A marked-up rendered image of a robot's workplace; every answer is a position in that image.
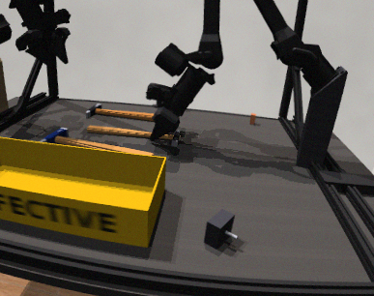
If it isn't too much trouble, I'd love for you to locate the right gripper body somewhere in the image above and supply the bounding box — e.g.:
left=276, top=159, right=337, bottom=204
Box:
left=15, top=9, right=71, bottom=51

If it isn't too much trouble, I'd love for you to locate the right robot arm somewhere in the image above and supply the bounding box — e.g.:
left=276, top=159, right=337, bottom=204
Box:
left=0, top=0, right=71, bottom=44

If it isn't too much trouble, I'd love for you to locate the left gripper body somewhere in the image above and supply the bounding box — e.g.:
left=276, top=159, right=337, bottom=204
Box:
left=152, top=82, right=196, bottom=133

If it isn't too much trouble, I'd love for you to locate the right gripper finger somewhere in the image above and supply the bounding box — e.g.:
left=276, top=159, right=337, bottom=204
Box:
left=49, top=36, right=69, bottom=64
left=25, top=39, right=55, bottom=69

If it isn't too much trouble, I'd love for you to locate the yellow bin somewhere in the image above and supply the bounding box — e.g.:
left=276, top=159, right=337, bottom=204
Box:
left=0, top=137, right=166, bottom=248

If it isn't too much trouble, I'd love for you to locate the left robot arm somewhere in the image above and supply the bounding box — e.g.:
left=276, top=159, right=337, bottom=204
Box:
left=146, top=0, right=339, bottom=106

